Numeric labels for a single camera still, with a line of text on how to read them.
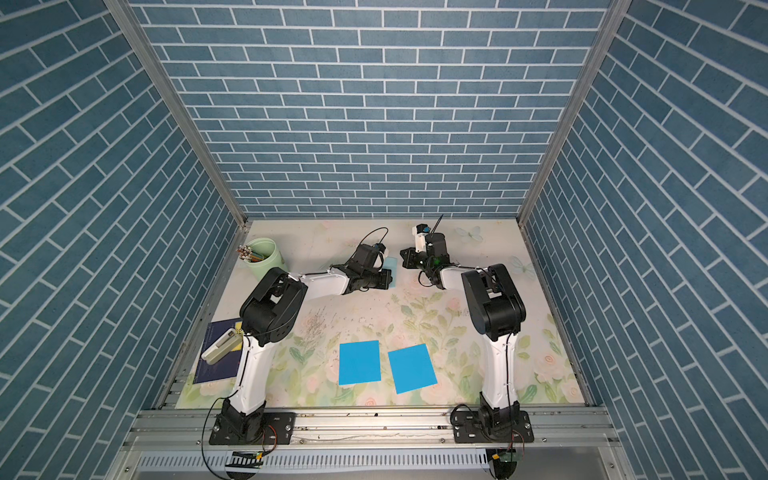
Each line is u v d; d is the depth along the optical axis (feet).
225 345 2.77
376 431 2.46
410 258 2.99
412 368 2.77
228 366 2.74
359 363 2.79
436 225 3.04
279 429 2.43
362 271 2.71
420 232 3.06
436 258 2.72
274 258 3.00
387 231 2.96
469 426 2.42
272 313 1.85
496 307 1.88
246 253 2.91
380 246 3.09
